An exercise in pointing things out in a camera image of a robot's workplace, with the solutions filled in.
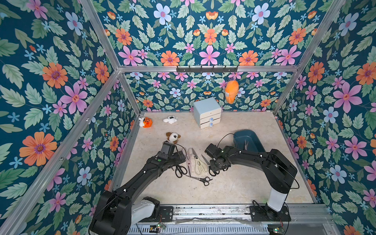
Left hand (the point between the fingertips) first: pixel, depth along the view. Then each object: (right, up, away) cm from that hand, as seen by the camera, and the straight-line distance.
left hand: (181, 157), depth 86 cm
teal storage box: (+45, +9, +16) cm, 49 cm away
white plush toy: (-11, +23, +25) cm, 36 cm away
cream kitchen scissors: (+11, -6, +4) cm, 14 cm away
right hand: (+21, -6, +3) cm, 23 cm away
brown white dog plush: (-8, +11, +15) cm, 20 cm away
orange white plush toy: (-29, +21, +21) cm, 42 cm away
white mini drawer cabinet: (+16, +28, +13) cm, 35 cm away
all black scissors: (-1, -9, +2) cm, 9 cm away
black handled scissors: (+18, -10, +1) cm, 21 cm away
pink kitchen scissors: (+4, -4, +7) cm, 9 cm away
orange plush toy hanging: (+33, +43, +9) cm, 55 cm away
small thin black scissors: (+15, -13, -2) cm, 20 cm away
